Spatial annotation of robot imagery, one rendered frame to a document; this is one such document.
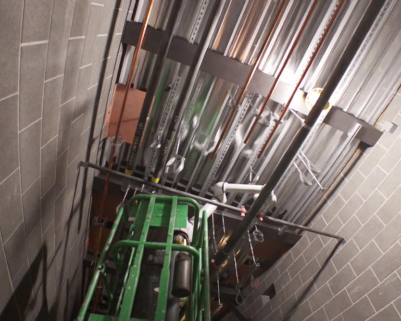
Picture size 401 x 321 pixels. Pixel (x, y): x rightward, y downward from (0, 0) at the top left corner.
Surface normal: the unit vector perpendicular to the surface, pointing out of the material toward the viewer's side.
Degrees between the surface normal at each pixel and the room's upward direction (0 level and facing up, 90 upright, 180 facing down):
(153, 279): 90
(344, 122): 180
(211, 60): 180
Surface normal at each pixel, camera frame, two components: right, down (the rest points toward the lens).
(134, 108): 0.00, 0.50
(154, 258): 0.07, -0.86
